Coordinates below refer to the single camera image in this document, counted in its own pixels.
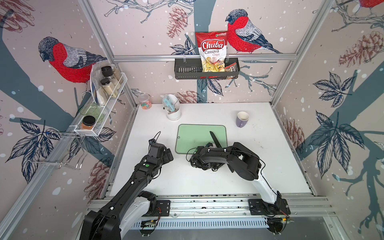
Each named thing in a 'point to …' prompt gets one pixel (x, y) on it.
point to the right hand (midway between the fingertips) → (225, 159)
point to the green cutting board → (190, 136)
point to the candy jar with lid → (146, 103)
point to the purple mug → (241, 119)
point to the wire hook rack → (58, 148)
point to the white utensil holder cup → (175, 115)
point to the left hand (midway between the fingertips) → (166, 150)
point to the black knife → (215, 140)
